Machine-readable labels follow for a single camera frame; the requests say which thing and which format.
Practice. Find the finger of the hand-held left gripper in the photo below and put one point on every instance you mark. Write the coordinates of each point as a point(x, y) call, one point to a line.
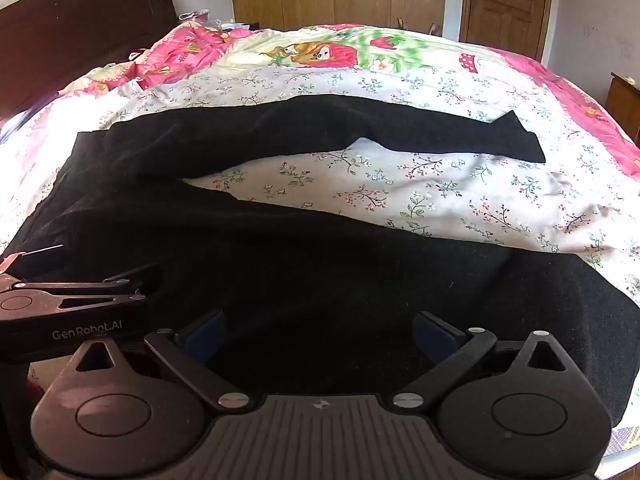
point(115, 289)
point(25, 259)

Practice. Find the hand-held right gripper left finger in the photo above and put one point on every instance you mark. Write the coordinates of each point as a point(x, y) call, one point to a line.
point(206, 336)

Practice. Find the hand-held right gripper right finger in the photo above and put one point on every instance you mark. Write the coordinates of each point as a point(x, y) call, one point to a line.
point(434, 335)

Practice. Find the black pants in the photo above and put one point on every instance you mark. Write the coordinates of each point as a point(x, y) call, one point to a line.
point(300, 270)

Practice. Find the floral printed blanket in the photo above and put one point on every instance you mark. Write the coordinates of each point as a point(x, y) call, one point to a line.
point(350, 195)

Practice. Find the dark wooden headboard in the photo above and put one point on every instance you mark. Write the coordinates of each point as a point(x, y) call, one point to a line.
point(75, 25)

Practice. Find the wooden nightstand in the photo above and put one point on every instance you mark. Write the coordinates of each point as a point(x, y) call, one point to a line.
point(625, 105)

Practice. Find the wooden door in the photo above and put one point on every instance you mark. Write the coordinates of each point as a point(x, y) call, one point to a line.
point(505, 5)

